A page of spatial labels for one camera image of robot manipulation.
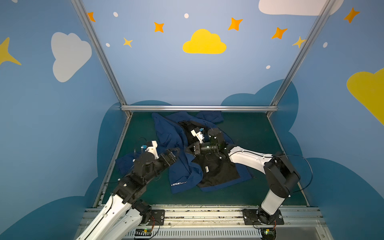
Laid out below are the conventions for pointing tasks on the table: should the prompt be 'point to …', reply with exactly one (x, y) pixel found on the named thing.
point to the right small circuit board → (268, 233)
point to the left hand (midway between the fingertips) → (174, 151)
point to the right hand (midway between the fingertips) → (185, 149)
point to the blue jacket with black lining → (205, 160)
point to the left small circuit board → (143, 232)
